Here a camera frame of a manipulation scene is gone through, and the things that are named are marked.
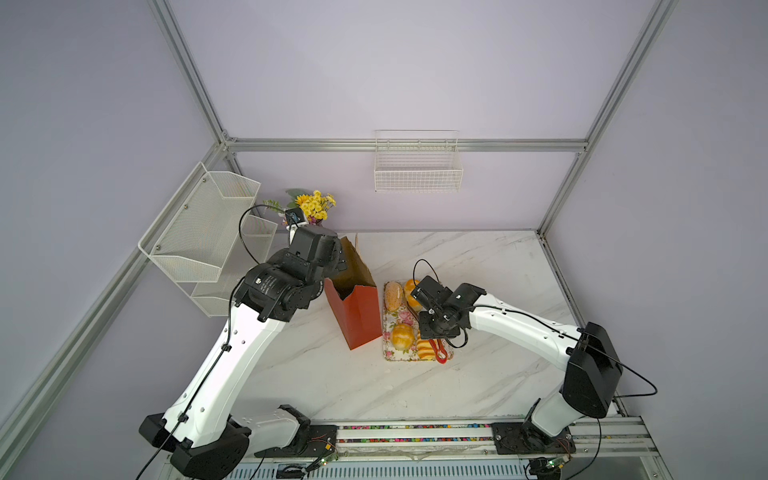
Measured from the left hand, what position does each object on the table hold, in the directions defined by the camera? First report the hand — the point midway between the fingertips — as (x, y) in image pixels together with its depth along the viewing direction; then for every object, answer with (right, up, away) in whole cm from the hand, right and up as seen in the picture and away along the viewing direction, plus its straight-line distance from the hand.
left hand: (314, 258), depth 66 cm
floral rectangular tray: (+22, -19, +29) cm, 41 cm away
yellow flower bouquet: (-6, +16, +24) cm, 29 cm away
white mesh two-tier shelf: (-32, +4, +10) cm, 34 cm away
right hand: (+29, -21, +16) cm, 39 cm away
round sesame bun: (+18, -12, +29) cm, 36 cm away
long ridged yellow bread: (+27, -26, +18) cm, 42 cm away
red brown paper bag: (+8, -10, +6) cm, 14 cm away
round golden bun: (+21, -24, +21) cm, 38 cm away
